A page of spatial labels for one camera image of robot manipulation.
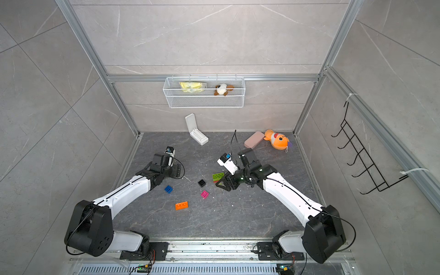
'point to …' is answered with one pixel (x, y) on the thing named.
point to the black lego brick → (201, 183)
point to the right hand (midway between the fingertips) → (222, 180)
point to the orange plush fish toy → (278, 141)
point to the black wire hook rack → (371, 173)
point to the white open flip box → (197, 134)
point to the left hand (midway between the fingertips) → (173, 162)
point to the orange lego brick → (181, 205)
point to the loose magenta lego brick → (204, 194)
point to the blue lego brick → (168, 189)
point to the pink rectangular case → (254, 140)
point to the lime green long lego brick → (216, 177)
